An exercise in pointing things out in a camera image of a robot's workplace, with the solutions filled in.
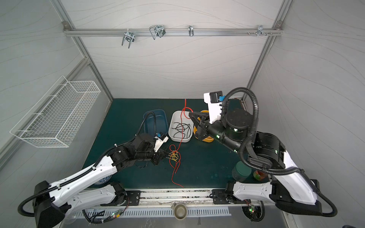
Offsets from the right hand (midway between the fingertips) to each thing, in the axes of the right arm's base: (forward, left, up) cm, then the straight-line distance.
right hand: (194, 109), depth 48 cm
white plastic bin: (+32, +13, -46) cm, 58 cm away
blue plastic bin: (+26, +24, -49) cm, 60 cm away
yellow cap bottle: (-8, -36, -44) cm, 57 cm away
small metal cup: (-26, +5, -49) cm, 55 cm away
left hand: (-2, +12, -33) cm, 36 cm away
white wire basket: (+7, +68, -17) cm, 70 cm away
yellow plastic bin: (+13, -10, -45) cm, 48 cm away
